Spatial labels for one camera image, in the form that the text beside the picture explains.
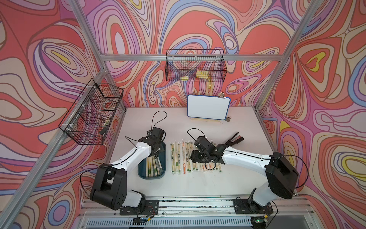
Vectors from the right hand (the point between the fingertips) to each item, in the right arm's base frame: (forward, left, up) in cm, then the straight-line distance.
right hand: (195, 161), depth 84 cm
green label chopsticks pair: (+5, +10, -5) cm, 12 cm away
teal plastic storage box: (-2, +26, -4) cm, 26 cm away
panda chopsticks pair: (+5, +14, -4) cm, 16 cm away
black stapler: (+17, -30, -4) cm, 34 cm away
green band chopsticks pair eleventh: (+5, +12, -4) cm, 14 cm away
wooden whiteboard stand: (+39, -11, +21) cm, 45 cm away
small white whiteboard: (+35, -11, +11) cm, 38 cm away
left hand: (+8, +22, +1) cm, 24 cm away
